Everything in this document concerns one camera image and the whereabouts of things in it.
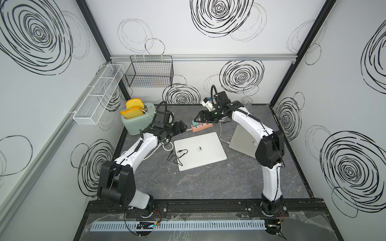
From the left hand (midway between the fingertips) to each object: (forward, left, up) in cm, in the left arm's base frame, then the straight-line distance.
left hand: (182, 128), depth 86 cm
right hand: (+4, -10, +3) cm, 12 cm away
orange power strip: (+13, -12, -14) cm, 22 cm away
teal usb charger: (+12, -7, -10) cm, 17 cm away
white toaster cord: (+11, +23, 0) cm, 26 cm away
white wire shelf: (-2, +44, +16) cm, 47 cm away
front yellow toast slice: (+8, +31, +3) cm, 32 cm away
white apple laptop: (-6, -10, -15) cm, 19 cm away
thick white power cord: (-20, +8, +16) cm, 27 cm away
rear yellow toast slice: (+15, +31, +5) cm, 35 cm away
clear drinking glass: (+36, -48, -11) cm, 61 cm away
